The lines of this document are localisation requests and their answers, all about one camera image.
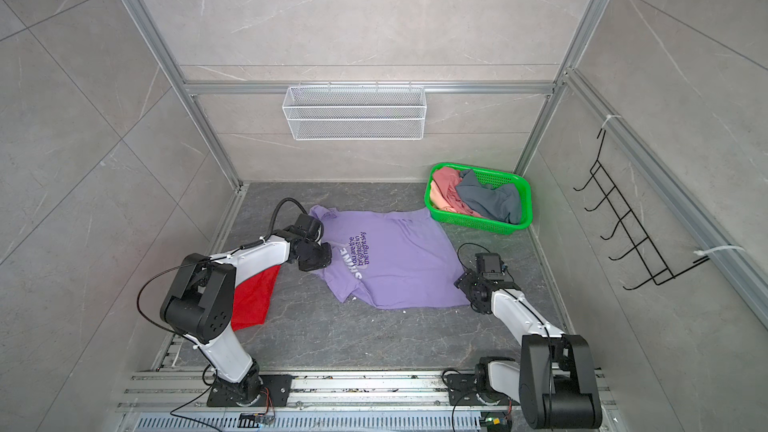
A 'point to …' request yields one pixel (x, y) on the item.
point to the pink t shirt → (445, 194)
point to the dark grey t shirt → (500, 202)
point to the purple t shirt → (391, 260)
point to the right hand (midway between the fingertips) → (466, 283)
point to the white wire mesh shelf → (356, 113)
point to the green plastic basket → (466, 221)
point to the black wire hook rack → (614, 202)
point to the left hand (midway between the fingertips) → (331, 254)
